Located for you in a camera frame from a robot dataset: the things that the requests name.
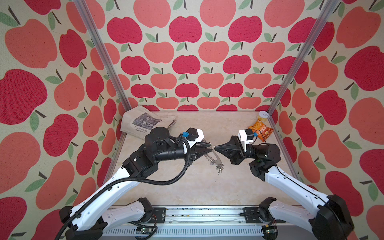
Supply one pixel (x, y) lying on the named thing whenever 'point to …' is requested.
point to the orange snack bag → (263, 131)
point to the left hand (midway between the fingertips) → (211, 149)
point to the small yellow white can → (263, 115)
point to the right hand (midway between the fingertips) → (220, 148)
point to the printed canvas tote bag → (137, 121)
